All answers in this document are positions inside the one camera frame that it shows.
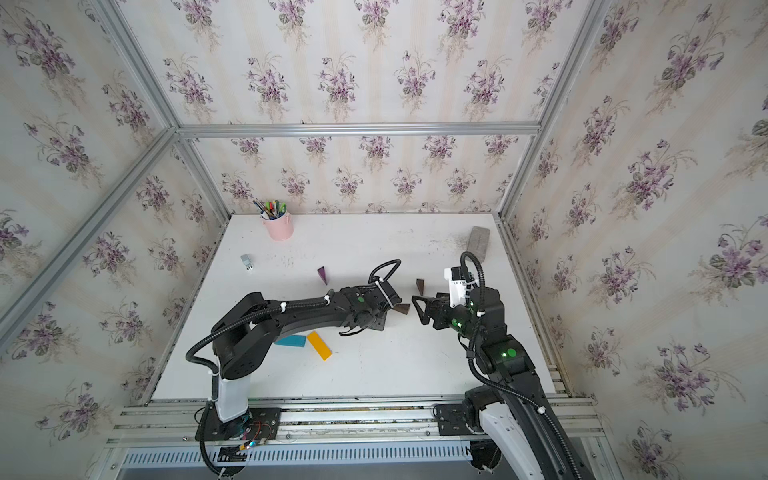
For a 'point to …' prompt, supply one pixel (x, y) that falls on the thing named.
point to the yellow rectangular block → (321, 347)
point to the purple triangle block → (321, 272)
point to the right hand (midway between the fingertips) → (431, 298)
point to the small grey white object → (248, 265)
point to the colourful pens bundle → (270, 210)
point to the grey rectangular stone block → (478, 242)
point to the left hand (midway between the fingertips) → (378, 318)
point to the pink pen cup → (280, 229)
